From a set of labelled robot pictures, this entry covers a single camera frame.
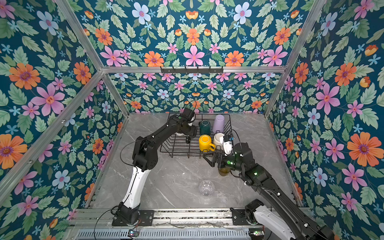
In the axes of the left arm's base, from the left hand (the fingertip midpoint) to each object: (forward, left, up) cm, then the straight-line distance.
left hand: (194, 127), depth 98 cm
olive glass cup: (-27, -17, -10) cm, 34 cm away
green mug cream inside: (-1, -7, +2) cm, 8 cm away
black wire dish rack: (0, -12, -3) cm, 12 cm away
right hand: (-28, -7, +14) cm, 32 cm away
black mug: (-8, +4, -3) cm, 9 cm away
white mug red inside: (-10, -15, 0) cm, 18 cm away
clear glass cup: (-36, -6, -10) cm, 38 cm away
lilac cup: (+1, -17, +1) cm, 17 cm away
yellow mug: (-14, -7, 0) cm, 15 cm away
